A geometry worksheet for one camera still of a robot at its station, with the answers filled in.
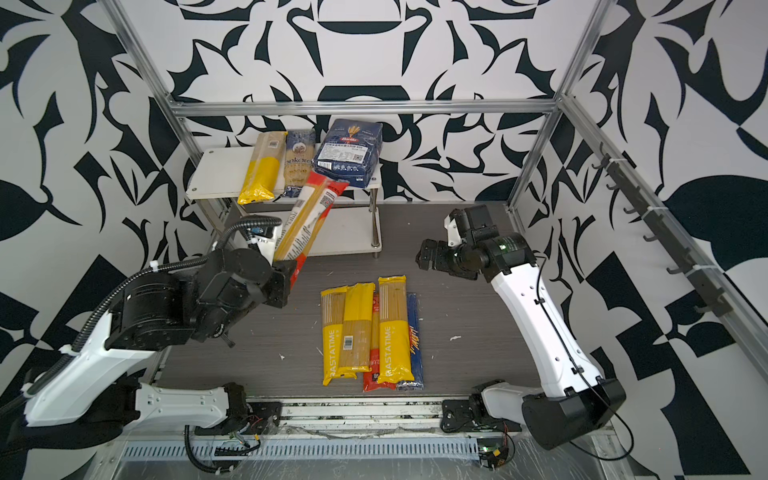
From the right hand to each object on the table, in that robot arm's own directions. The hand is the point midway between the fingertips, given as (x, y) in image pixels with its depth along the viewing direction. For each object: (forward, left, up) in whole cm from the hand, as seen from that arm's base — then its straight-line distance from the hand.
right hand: (432, 256), depth 73 cm
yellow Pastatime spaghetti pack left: (-8, +25, -24) cm, 35 cm away
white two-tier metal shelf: (+20, +55, +9) cm, 59 cm away
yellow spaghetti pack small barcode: (-16, +19, -23) cm, 34 cm away
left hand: (-9, +30, +14) cm, 34 cm away
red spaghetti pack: (-21, +15, -23) cm, 35 cm away
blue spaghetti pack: (-6, +4, -25) cm, 26 cm away
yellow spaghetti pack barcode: (+22, +42, +9) cm, 49 cm away
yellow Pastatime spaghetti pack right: (-18, +9, -21) cm, 29 cm away
